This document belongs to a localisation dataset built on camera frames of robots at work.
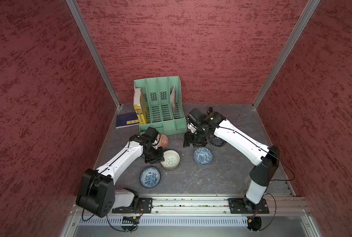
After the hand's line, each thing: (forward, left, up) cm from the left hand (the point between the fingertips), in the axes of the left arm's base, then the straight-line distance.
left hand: (161, 163), depth 80 cm
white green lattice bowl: (+3, -6, -4) cm, 8 cm away
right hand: (+4, -15, +10) cm, 18 cm away
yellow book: (+27, +15, +5) cm, 32 cm away
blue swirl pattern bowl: (+8, -25, -8) cm, 27 cm away
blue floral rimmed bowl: (-5, +7, -8) cm, 12 cm away
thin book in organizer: (+45, -5, +6) cm, 46 cm away
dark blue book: (+37, +35, -8) cm, 52 cm away
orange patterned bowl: (+18, +1, -7) cm, 20 cm away
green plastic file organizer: (+53, +5, -5) cm, 53 cm away
